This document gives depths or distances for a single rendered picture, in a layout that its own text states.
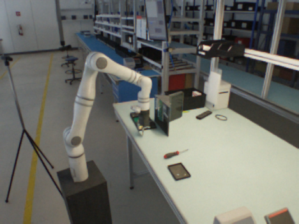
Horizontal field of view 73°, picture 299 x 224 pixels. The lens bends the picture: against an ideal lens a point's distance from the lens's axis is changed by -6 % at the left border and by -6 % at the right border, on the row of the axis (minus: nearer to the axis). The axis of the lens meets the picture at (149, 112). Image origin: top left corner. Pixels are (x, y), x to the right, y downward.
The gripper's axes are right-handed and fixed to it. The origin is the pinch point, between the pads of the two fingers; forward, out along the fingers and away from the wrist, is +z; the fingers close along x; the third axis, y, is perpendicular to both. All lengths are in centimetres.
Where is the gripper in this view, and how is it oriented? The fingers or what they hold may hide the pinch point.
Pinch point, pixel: (140, 133)
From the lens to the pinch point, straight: 141.2
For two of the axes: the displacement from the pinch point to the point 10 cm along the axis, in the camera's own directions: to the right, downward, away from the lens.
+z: 0.0, 9.1, 4.2
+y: 8.4, -2.3, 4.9
